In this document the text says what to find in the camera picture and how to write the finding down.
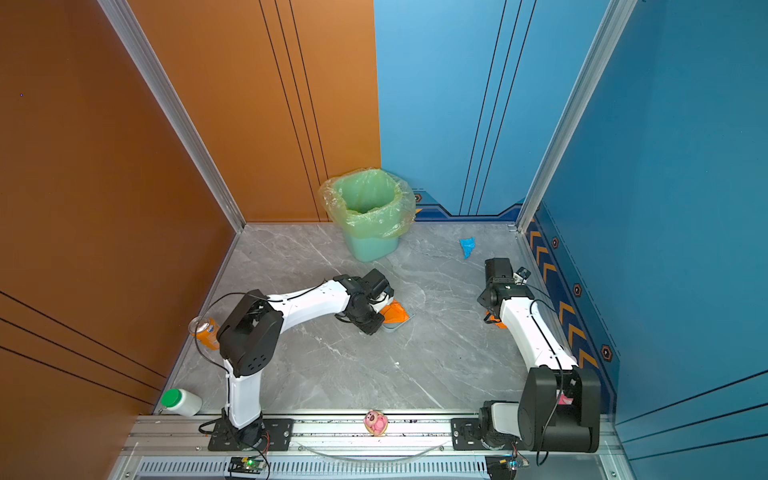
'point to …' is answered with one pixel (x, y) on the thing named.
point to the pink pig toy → (375, 423)
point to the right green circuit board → (502, 467)
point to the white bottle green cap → (182, 401)
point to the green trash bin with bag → (372, 207)
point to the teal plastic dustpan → (392, 327)
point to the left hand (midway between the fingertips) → (376, 325)
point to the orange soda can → (209, 336)
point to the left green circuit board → (247, 464)
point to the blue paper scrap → (468, 246)
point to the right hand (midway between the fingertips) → (493, 302)
